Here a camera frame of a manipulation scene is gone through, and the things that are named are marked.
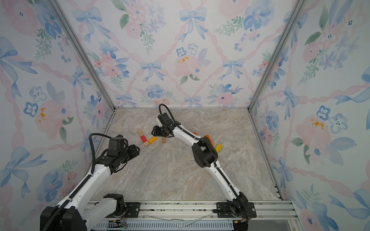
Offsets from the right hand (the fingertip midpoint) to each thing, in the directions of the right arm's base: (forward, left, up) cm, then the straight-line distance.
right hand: (154, 132), depth 101 cm
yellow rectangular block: (-4, +1, -3) cm, 5 cm away
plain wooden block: (-4, -6, -3) cm, 8 cm away
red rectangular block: (-3, +8, -3) cm, 9 cm away
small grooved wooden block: (-8, +5, -2) cm, 10 cm away
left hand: (-17, +6, +6) cm, 19 cm away
